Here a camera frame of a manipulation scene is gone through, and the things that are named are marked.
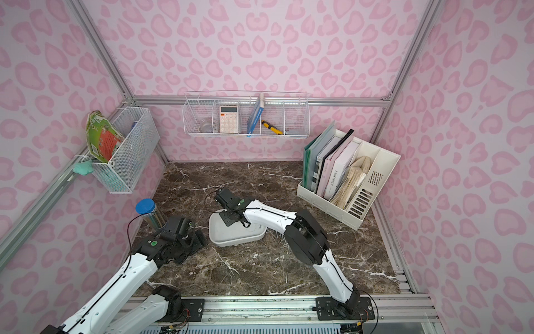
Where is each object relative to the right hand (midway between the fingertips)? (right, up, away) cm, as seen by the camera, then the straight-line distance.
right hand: (228, 213), depth 91 cm
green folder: (+34, +25, -9) cm, 43 cm away
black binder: (+51, +35, -3) cm, 62 cm away
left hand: (-8, -8, -11) cm, 16 cm away
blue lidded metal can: (-27, +5, -13) cm, 31 cm away
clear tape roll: (-11, +39, +3) cm, 41 cm away
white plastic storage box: (-4, -9, 0) cm, 10 cm away
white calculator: (-1, +43, +4) cm, 43 cm away
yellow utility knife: (+19, +39, +6) cm, 44 cm away
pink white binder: (+45, +20, -7) cm, 50 cm away
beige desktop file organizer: (+67, +22, -1) cm, 70 cm away
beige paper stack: (+52, +14, -5) cm, 54 cm away
